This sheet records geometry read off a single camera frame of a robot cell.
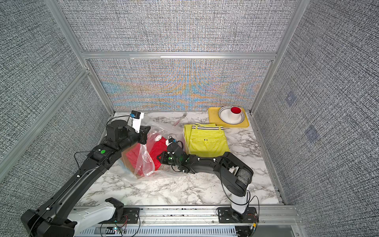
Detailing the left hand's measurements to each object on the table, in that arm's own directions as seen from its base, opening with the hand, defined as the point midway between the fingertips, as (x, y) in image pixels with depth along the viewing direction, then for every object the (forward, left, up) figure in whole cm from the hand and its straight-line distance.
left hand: (152, 125), depth 72 cm
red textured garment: (-14, +5, -8) cm, 17 cm away
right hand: (-6, +1, -19) cm, 20 cm away
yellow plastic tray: (+29, -38, -29) cm, 56 cm away
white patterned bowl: (+33, -47, -29) cm, 64 cm away
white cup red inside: (+27, -53, -22) cm, 64 cm away
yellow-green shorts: (+4, -28, -21) cm, 36 cm away
